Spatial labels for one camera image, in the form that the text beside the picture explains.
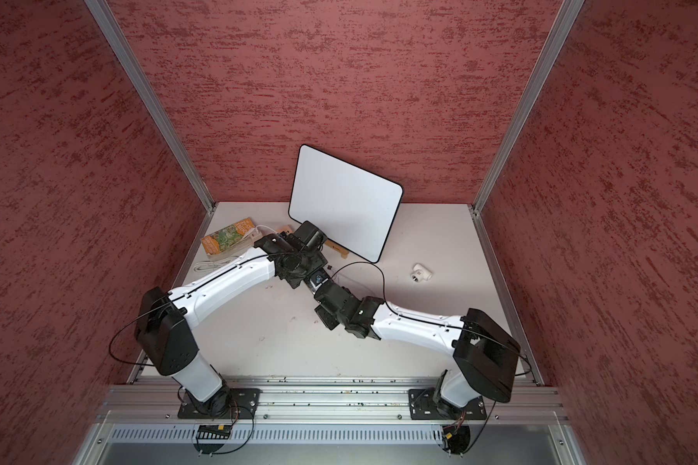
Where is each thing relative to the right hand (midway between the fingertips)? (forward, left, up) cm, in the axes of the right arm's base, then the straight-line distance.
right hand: (330, 305), depth 83 cm
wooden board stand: (+22, -4, -5) cm, 23 cm away
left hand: (+8, +4, +6) cm, 11 cm away
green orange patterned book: (+30, +39, -5) cm, 50 cm away
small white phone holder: (+14, -30, -7) cm, 34 cm away
